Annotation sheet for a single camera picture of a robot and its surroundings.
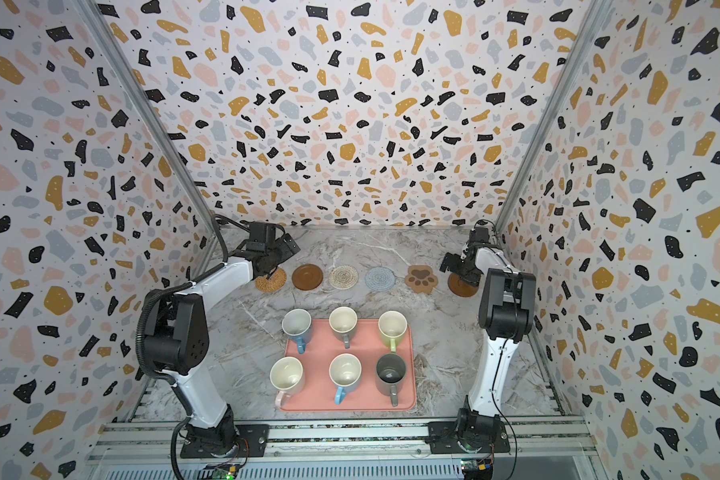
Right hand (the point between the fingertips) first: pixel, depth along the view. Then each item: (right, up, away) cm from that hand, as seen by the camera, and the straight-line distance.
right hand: (453, 264), depth 105 cm
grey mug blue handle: (-51, -18, -15) cm, 56 cm away
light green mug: (-22, -18, -15) cm, 32 cm away
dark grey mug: (-23, -28, -22) cm, 43 cm away
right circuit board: (-2, -48, -33) cm, 58 cm away
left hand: (-55, +7, -9) cm, 56 cm away
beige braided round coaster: (-39, -5, +1) cm, 39 cm away
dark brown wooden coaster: (-52, -5, +2) cm, 52 cm away
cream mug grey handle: (-37, -17, -14) cm, 43 cm away
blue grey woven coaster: (-26, -5, +2) cm, 26 cm away
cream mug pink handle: (-51, -30, -24) cm, 63 cm away
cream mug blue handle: (-35, -29, -21) cm, 50 cm away
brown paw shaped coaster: (-11, -5, +2) cm, 12 cm away
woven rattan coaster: (-63, -6, -1) cm, 63 cm away
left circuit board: (-62, -48, -35) cm, 86 cm away
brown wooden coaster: (+3, -8, +2) cm, 9 cm away
